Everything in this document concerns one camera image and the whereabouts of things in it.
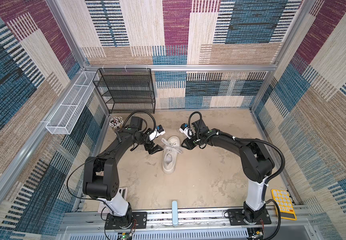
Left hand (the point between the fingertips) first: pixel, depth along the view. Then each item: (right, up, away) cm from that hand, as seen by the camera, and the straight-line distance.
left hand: (157, 139), depth 89 cm
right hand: (+17, -4, +5) cm, 18 cm away
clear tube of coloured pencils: (-24, +10, +1) cm, 26 cm away
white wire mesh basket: (-58, +12, +5) cm, 59 cm away
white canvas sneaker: (+7, -9, 0) cm, 11 cm away
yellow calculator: (+66, -32, -12) cm, 74 cm away
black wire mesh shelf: (-25, +33, +22) cm, 47 cm away
